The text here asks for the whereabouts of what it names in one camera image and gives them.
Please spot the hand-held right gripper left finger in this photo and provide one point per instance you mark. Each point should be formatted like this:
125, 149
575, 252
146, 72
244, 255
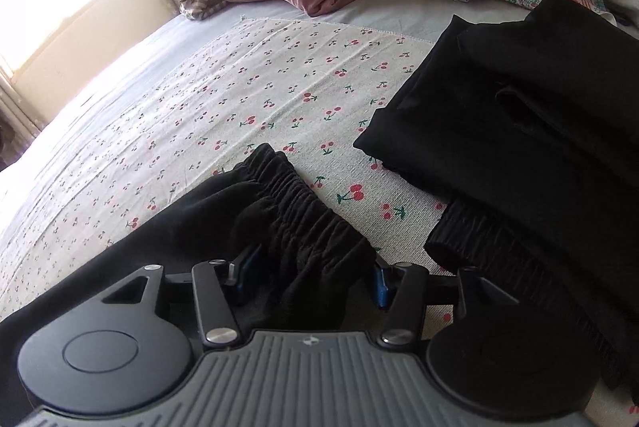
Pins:
245, 280

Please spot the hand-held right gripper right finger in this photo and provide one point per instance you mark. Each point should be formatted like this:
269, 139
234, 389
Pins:
382, 290

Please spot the black pants with elastic waistband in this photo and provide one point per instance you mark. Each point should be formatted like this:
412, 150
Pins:
279, 252

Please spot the black pants with ribbed waistband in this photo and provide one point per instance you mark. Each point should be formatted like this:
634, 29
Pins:
514, 252

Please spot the folded black pants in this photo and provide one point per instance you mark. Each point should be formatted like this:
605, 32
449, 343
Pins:
524, 107

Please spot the cherry print bed sheet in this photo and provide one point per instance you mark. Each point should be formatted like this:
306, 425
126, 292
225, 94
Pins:
239, 98

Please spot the bed with floral sheet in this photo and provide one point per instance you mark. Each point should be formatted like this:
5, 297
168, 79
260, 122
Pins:
125, 53

